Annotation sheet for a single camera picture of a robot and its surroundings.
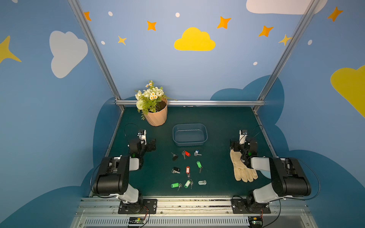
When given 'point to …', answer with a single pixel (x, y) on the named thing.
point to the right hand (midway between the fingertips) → (240, 138)
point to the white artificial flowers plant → (147, 99)
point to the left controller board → (136, 220)
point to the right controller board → (256, 222)
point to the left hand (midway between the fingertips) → (148, 137)
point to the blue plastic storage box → (190, 134)
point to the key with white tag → (202, 182)
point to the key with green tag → (199, 166)
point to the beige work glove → (241, 171)
